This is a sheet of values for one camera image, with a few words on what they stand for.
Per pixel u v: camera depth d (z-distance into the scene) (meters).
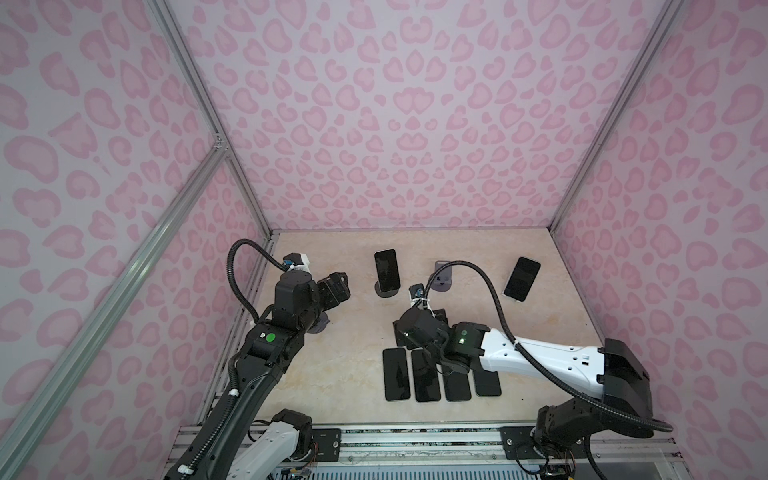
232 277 0.48
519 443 0.73
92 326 0.53
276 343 0.49
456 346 0.53
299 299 0.51
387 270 1.00
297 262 0.63
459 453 0.72
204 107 0.84
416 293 0.67
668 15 0.69
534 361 0.46
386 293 1.00
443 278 1.00
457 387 0.80
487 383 0.82
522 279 0.96
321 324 0.91
